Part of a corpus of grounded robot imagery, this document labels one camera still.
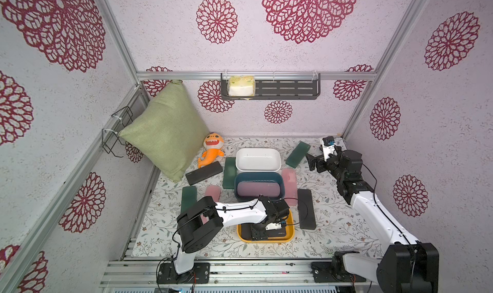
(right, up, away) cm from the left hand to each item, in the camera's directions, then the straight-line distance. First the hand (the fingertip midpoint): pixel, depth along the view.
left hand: (253, 227), depth 84 cm
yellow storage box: (+15, -2, -3) cm, 16 cm away
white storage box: (+4, +29, +26) cm, 39 cm away
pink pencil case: (-20, +13, +15) cm, 28 cm away
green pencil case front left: (-32, +11, +12) cm, 35 cm away
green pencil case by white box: (-12, +22, +19) cm, 31 cm away
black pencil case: (-26, +22, +19) cm, 39 cm away
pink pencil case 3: (+2, +15, +13) cm, 20 cm away
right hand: (+27, +35, -4) cm, 44 cm away
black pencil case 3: (+24, +2, +2) cm, 24 cm away
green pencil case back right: (+28, +32, +29) cm, 51 cm away
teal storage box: (+13, +21, +11) cm, 27 cm away
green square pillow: (-39, +43, +4) cm, 58 cm away
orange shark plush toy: (-22, +38, +25) cm, 51 cm away
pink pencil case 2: (+20, +18, +15) cm, 31 cm away
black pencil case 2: (-3, -1, -3) cm, 4 cm away
